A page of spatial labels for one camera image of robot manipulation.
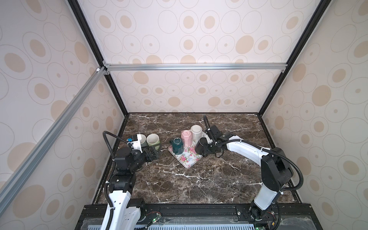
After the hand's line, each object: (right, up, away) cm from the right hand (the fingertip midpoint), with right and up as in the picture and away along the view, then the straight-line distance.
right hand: (205, 150), depth 90 cm
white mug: (-5, +11, +7) cm, 14 cm away
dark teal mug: (-17, +3, -1) cm, 18 cm away
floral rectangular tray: (-10, -5, +4) cm, 12 cm away
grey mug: (-40, +7, +2) cm, 40 cm away
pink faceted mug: (-12, +8, +2) cm, 14 cm away
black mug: (-4, +1, +2) cm, 4 cm away
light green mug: (-34, +6, +6) cm, 35 cm away
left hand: (-25, +6, -19) cm, 32 cm away
